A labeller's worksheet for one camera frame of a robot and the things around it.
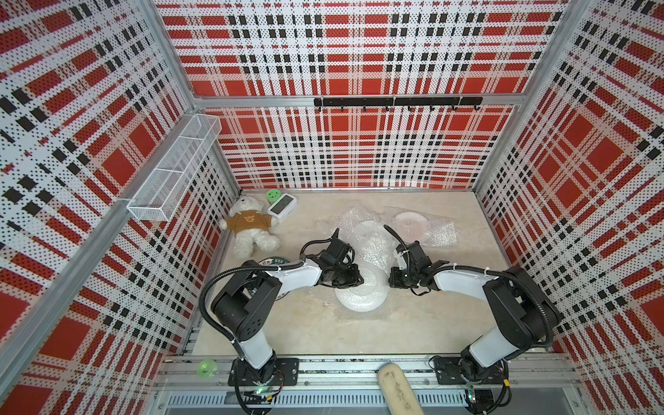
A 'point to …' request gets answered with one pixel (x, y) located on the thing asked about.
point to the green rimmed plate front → (274, 260)
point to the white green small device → (283, 207)
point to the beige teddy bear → (252, 226)
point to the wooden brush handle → (398, 392)
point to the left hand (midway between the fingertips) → (363, 281)
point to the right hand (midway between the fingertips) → (392, 279)
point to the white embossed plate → (373, 245)
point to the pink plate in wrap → (412, 226)
